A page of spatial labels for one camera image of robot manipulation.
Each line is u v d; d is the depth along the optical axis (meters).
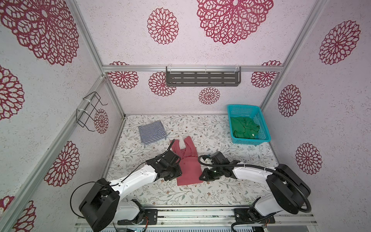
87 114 0.76
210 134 1.09
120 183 0.45
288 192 0.44
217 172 0.75
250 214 0.66
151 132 1.09
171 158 0.66
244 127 1.07
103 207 0.41
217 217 0.75
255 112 1.14
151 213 0.76
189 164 0.95
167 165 0.65
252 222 0.62
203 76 0.95
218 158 0.70
